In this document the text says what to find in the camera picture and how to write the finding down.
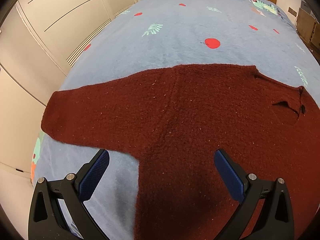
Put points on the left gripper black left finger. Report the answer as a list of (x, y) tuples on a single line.
[(46, 220)]

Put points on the cream wardrobe doors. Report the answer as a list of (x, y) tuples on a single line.
[(41, 41)]

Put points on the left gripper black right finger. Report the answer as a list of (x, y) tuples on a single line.
[(275, 219)]

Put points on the dark red fleece garment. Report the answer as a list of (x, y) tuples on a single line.
[(172, 120)]

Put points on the cardboard boxes stack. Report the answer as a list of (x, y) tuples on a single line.
[(308, 27)]

